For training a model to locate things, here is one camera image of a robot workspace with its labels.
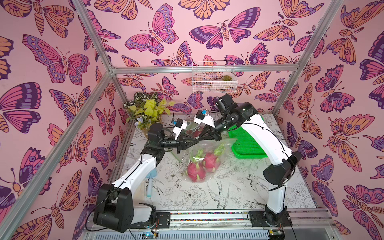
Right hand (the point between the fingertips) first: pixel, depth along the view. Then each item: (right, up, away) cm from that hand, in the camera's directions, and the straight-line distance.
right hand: (200, 135), depth 70 cm
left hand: (-1, -3, 0) cm, 4 cm away
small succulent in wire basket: (+17, +34, +23) cm, 45 cm away
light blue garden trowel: (-29, -25, +18) cm, 43 cm away
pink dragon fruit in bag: (-2, -19, +8) cm, 21 cm away
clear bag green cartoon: (-3, +3, +27) cm, 27 cm away
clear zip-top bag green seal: (+2, -13, +5) cm, 14 cm away
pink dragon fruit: (+6, -15, +9) cm, 19 cm away
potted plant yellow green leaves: (-31, +14, +18) cm, 39 cm away
